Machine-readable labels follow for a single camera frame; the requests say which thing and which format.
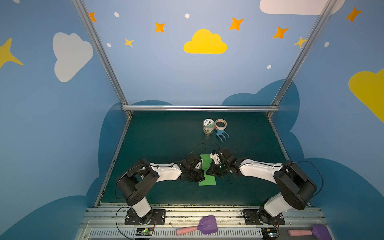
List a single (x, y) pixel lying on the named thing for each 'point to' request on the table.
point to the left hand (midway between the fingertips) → (206, 180)
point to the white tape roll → (221, 120)
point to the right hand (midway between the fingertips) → (206, 171)
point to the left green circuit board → (144, 231)
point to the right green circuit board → (269, 233)
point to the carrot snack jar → (208, 124)
